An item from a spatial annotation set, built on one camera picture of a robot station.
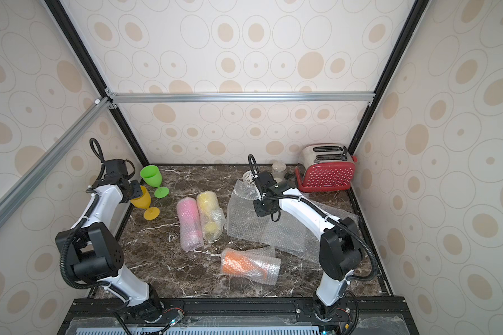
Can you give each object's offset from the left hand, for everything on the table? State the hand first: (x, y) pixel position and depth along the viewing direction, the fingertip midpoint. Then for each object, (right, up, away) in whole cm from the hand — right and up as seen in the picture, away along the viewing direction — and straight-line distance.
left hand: (136, 187), depth 88 cm
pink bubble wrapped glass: (+24, -20, -3) cm, 31 cm away
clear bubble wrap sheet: (+44, -15, +9) cm, 48 cm away
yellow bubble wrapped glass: (+32, -12, 0) cm, 34 cm away
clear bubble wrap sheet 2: (+64, -21, +5) cm, 67 cm away
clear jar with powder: (+62, +8, +11) cm, 63 cm away
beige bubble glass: (+3, -7, +1) cm, 7 cm away
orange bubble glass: (+52, -28, -12) cm, 61 cm away
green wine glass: (+3, +6, +7) cm, 10 cm away
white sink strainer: (+46, +5, +24) cm, 52 cm away
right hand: (+57, -9, 0) cm, 57 cm away
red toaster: (+83, +9, +9) cm, 84 cm away
